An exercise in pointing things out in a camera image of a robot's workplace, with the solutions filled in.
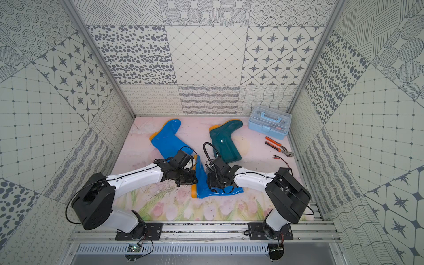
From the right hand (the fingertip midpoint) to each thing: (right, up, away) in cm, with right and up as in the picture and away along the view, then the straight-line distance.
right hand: (213, 183), depth 88 cm
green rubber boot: (+6, +22, +15) cm, 27 cm away
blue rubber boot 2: (-6, -2, -2) cm, 7 cm away
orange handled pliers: (+42, +18, +17) cm, 49 cm away
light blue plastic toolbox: (+39, +33, +16) cm, 53 cm away
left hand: (-6, 0, -5) cm, 8 cm away
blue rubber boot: (-30, +20, +14) cm, 38 cm away
